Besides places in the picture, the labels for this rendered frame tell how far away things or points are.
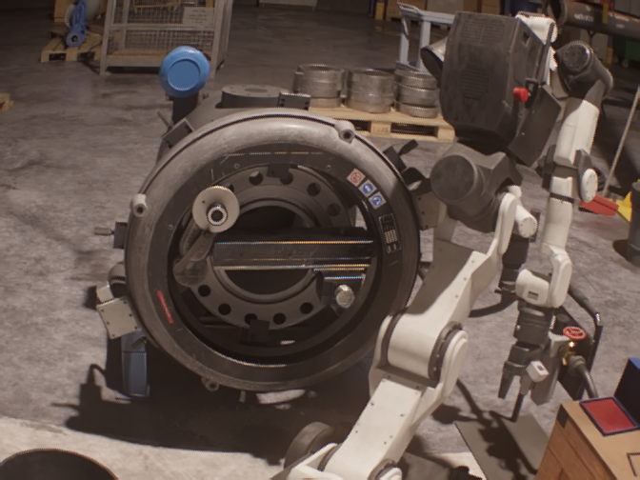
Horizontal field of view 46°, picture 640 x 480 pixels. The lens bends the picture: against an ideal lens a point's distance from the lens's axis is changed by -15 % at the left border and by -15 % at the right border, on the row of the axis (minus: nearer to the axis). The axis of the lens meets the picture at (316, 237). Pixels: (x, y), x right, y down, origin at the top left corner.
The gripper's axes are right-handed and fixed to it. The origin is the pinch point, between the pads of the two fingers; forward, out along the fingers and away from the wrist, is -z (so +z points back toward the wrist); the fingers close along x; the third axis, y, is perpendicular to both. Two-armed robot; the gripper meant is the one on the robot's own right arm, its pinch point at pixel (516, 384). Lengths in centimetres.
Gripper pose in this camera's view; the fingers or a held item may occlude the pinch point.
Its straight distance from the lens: 193.0
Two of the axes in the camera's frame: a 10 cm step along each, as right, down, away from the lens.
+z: 2.1, -9.7, -0.9
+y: -6.8, -2.1, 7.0
